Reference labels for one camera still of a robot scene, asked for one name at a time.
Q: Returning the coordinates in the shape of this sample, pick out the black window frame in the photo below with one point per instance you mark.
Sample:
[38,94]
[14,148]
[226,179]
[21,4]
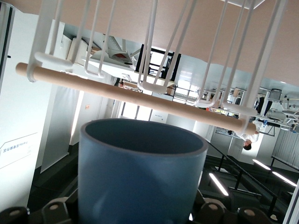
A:
[178,67]

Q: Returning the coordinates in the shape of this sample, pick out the person in white shirt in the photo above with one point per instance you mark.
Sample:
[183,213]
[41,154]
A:
[254,138]

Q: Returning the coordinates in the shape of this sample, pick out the white ceiling light strip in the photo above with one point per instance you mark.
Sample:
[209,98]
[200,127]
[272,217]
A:
[283,179]
[261,164]
[218,184]

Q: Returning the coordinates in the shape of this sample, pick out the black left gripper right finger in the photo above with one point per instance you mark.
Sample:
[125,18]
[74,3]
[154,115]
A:
[215,214]

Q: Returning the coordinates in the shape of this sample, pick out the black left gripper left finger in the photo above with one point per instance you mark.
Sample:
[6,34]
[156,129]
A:
[58,212]

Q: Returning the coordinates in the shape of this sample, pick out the light blue plastic cup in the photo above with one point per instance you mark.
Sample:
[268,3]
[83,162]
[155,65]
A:
[135,186]

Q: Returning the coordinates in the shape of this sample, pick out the grey office chair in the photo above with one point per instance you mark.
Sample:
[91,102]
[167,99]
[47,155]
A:
[275,94]

